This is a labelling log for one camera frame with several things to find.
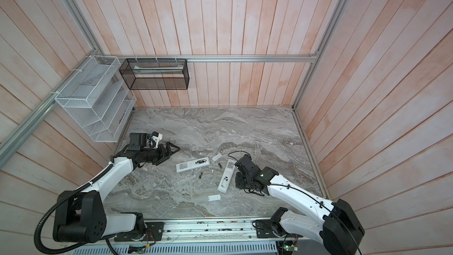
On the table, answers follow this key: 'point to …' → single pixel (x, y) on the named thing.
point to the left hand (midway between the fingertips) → (175, 155)
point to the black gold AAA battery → (200, 175)
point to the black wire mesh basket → (156, 74)
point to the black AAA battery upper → (219, 165)
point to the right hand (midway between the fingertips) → (238, 180)
